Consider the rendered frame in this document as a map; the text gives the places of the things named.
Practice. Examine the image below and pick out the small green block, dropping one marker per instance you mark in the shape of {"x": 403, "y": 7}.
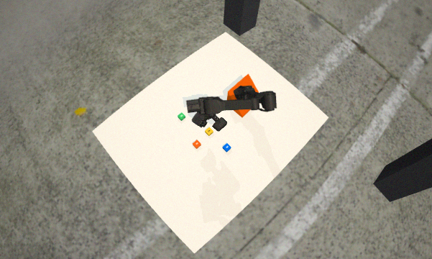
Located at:
{"x": 181, "y": 116}

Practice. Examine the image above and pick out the yellow block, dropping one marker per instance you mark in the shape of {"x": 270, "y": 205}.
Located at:
{"x": 209, "y": 131}

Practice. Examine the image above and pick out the blue block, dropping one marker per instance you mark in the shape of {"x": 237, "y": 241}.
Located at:
{"x": 226, "y": 147}

